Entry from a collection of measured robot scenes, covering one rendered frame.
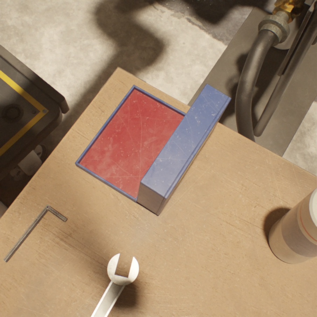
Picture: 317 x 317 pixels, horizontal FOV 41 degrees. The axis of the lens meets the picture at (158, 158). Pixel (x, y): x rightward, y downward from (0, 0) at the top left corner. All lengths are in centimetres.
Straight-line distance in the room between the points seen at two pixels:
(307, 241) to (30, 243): 37
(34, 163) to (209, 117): 62
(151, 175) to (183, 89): 76
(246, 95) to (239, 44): 57
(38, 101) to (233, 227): 48
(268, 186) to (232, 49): 74
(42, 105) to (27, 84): 6
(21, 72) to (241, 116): 46
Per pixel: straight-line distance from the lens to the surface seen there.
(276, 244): 59
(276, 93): 99
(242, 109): 79
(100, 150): 64
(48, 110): 87
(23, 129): 86
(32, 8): 147
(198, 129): 53
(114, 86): 70
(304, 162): 121
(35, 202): 64
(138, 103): 67
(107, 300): 59
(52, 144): 111
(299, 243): 52
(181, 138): 52
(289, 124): 123
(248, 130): 81
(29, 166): 106
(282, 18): 84
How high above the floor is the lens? 106
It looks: 69 degrees down
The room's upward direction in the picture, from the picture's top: straight up
